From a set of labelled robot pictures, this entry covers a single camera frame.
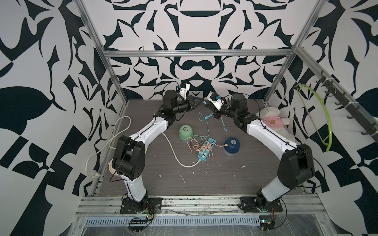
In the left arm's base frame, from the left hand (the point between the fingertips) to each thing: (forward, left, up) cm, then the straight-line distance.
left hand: (203, 97), depth 77 cm
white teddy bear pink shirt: (+5, -48, -24) cm, 54 cm away
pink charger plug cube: (-15, -3, -29) cm, 33 cm away
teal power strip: (-18, 0, -28) cm, 34 cm away
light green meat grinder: (-7, +10, -21) cm, 25 cm away
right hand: (+1, -2, -3) cm, 4 cm away
